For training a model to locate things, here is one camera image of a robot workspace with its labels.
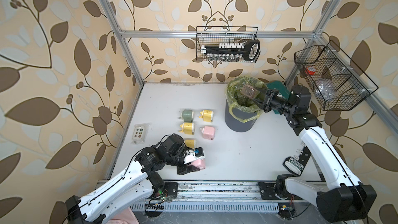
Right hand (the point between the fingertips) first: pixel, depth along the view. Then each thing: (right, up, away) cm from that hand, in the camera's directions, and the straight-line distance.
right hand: (251, 90), depth 69 cm
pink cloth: (-57, -57, 0) cm, 81 cm away
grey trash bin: (0, -21, +27) cm, 34 cm away
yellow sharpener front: (-29, -28, +13) cm, 42 cm away
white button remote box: (-61, -24, +22) cm, 69 cm away
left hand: (-25, -32, +1) cm, 41 cm away
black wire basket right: (+42, +3, +3) cm, 42 cm away
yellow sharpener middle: (-31, -21, +20) cm, 42 cm away
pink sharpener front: (-23, -31, -5) cm, 39 cm away
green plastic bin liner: (-3, -8, +3) cm, 9 cm away
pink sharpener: (-19, -23, +19) cm, 36 cm away
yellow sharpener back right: (-20, -14, +26) cm, 36 cm away
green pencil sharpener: (-32, -14, +27) cm, 44 cm away
